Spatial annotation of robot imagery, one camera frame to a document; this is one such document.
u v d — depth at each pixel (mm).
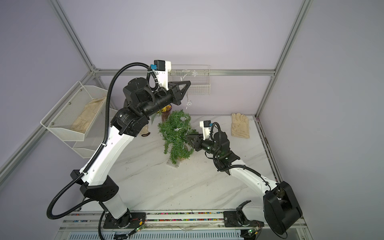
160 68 444
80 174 408
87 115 798
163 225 732
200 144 662
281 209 408
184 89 535
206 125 670
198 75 1075
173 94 464
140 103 420
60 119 694
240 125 1149
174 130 702
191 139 744
